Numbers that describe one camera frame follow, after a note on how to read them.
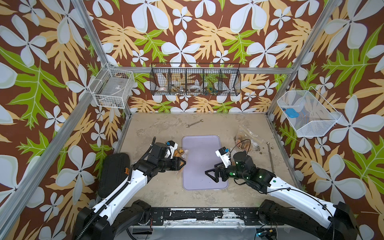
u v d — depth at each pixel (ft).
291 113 2.79
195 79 3.19
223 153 2.21
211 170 2.21
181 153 2.98
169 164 2.23
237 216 2.47
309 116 2.67
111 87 2.81
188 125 3.70
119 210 1.47
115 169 2.78
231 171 2.14
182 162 2.55
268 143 3.38
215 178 2.15
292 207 1.61
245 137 3.00
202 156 3.14
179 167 2.31
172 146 2.37
